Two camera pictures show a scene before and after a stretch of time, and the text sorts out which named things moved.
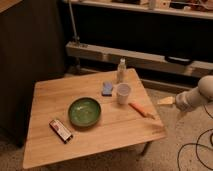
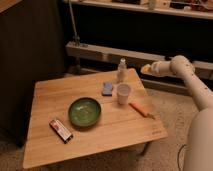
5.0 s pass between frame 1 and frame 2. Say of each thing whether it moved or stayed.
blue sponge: stayed
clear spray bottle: stayed
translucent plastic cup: stayed
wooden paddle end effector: moved
